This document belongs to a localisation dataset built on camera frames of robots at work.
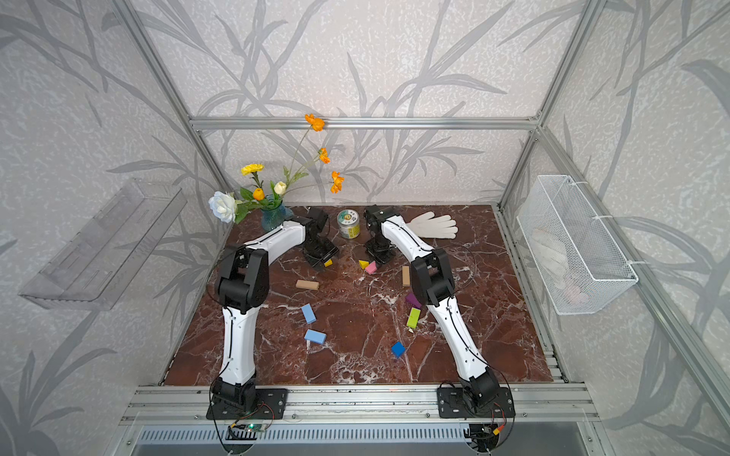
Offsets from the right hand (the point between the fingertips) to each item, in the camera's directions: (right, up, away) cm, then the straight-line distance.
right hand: (368, 260), depth 103 cm
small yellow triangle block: (-2, -1, -4) cm, 4 cm away
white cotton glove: (+24, +12, +13) cm, 30 cm away
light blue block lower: (-15, -21, -18) cm, 31 cm away
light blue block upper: (-18, -16, -14) cm, 28 cm away
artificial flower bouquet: (-34, +22, -18) cm, 44 cm away
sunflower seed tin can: (-7, +14, +2) cm, 16 cm away
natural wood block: (+14, -5, -4) cm, 15 cm away
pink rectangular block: (+1, -3, -3) cm, 4 cm away
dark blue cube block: (+10, -24, -20) cm, 33 cm away
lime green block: (+15, -17, -14) cm, 27 cm away
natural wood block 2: (-20, -8, -6) cm, 23 cm away
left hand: (-12, +1, -1) cm, 12 cm away
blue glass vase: (-34, +15, -4) cm, 37 cm away
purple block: (+15, -12, -10) cm, 22 cm away
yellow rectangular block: (-14, -1, -4) cm, 14 cm away
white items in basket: (+52, +4, -26) cm, 59 cm away
